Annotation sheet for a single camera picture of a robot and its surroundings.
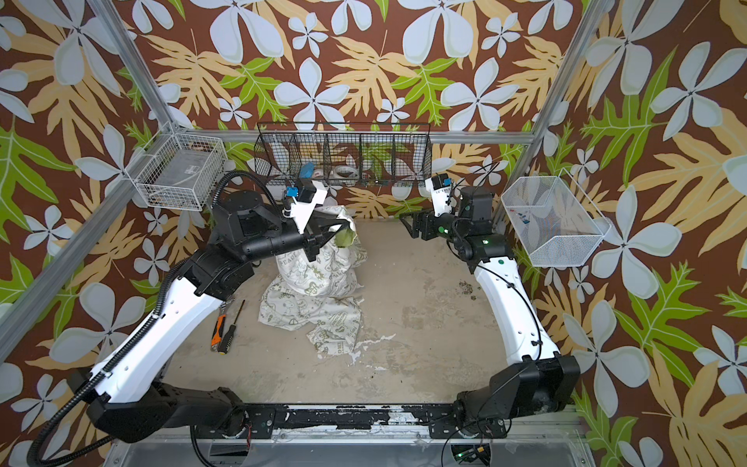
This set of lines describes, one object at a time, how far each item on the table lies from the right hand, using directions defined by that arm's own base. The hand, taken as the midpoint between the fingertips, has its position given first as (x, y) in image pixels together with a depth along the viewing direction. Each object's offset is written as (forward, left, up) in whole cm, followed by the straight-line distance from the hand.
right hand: (411, 212), depth 73 cm
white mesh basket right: (+5, -44, -9) cm, 45 cm away
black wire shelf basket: (+33, +20, -4) cm, 39 cm away
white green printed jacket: (-7, +27, -31) cm, 42 cm away
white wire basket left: (+20, +69, 0) cm, 71 cm away
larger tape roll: (+29, +19, -8) cm, 36 cm away
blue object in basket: (+25, +32, -5) cm, 41 cm away
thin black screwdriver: (-21, +54, -33) cm, 67 cm away
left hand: (-13, +15, +11) cm, 23 cm away
